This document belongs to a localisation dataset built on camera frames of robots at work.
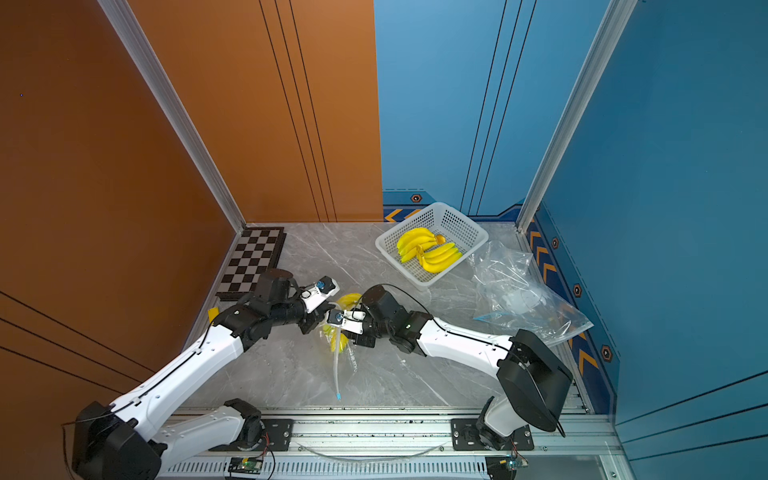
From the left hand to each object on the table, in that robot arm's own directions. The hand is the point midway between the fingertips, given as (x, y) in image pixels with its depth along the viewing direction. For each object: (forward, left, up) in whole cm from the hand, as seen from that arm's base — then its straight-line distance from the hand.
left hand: (332, 299), depth 80 cm
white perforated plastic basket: (+43, -35, -12) cm, 57 cm away
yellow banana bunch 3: (+3, -2, -7) cm, 8 cm away
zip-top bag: (+13, -52, -12) cm, 55 cm away
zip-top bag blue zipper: (+4, -58, -13) cm, 60 cm away
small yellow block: (+5, +42, -17) cm, 46 cm away
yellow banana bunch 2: (+24, -32, -12) cm, 42 cm away
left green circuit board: (-35, +18, -19) cm, 44 cm away
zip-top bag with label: (-11, -2, -2) cm, 11 cm away
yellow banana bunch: (+31, -24, -10) cm, 41 cm away
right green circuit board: (-34, -45, -16) cm, 59 cm away
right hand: (-4, -4, -3) cm, 7 cm away
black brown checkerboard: (+28, +33, -14) cm, 46 cm away
